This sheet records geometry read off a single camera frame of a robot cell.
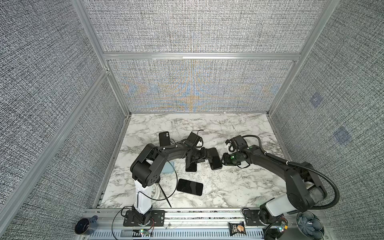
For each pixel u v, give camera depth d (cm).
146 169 51
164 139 105
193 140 77
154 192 78
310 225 70
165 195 80
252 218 73
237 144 72
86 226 70
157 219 73
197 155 82
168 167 93
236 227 69
